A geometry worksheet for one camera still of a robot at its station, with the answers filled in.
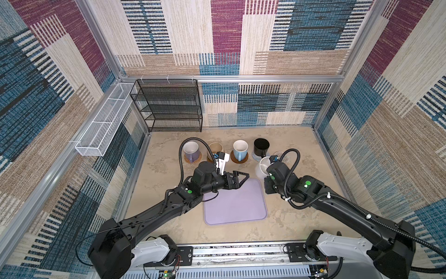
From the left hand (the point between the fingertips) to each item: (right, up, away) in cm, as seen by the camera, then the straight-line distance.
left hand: (244, 174), depth 71 cm
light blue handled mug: (+1, +10, +31) cm, 32 cm away
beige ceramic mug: (-13, +11, +31) cm, 35 cm away
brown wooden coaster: (-14, +6, -4) cm, 16 cm away
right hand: (+12, -5, +6) cm, 14 cm away
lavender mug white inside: (-28, +9, +33) cm, 44 cm away
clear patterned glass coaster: (+28, +4, +34) cm, 45 cm away
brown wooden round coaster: (-2, +3, +31) cm, 31 cm away
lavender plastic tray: (+3, -18, +18) cm, 25 cm away
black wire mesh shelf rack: (-43, +37, +39) cm, 69 cm away
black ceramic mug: (+12, +11, +26) cm, 30 cm away
